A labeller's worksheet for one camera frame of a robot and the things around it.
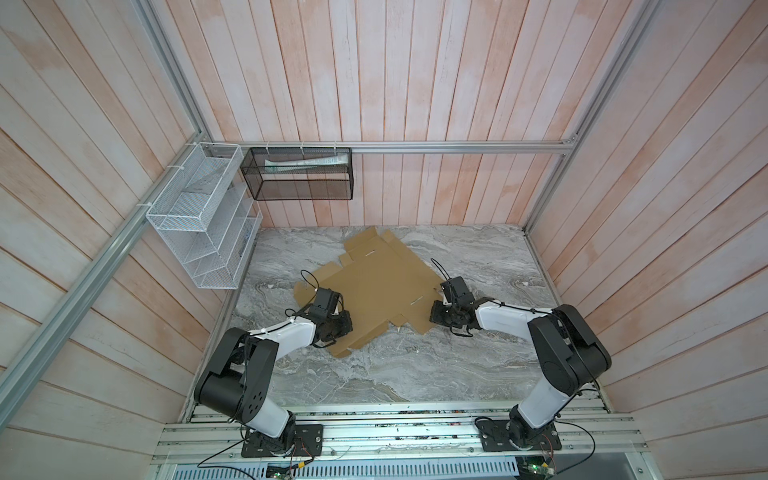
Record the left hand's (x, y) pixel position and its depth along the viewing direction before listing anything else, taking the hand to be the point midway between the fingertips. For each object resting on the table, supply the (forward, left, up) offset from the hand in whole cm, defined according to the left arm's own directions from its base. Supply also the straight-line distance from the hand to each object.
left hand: (350, 330), depth 92 cm
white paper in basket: (+37, +24, +35) cm, 56 cm away
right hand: (+6, -27, -1) cm, 27 cm away
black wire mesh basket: (+48, +20, +25) cm, 58 cm away
